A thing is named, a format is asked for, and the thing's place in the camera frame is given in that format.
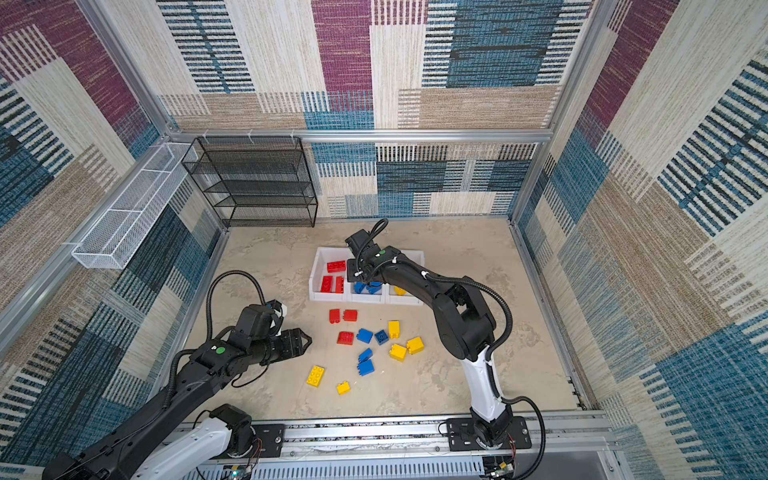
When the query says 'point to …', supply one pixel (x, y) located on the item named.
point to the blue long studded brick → (358, 287)
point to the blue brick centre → (364, 335)
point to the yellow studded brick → (398, 352)
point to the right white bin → (397, 297)
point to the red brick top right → (350, 315)
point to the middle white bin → (365, 296)
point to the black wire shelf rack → (255, 181)
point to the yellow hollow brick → (398, 291)
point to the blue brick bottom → (365, 367)
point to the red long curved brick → (339, 285)
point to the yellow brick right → (415, 345)
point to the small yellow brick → (343, 388)
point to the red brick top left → (334, 316)
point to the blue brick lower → (365, 356)
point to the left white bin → (329, 275)
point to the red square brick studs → (345, 338)
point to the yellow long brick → (315, 376)
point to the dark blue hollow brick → (381, 337)
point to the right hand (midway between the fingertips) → (359, 274)
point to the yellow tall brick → (394, 329)
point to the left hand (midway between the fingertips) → (304, 339)
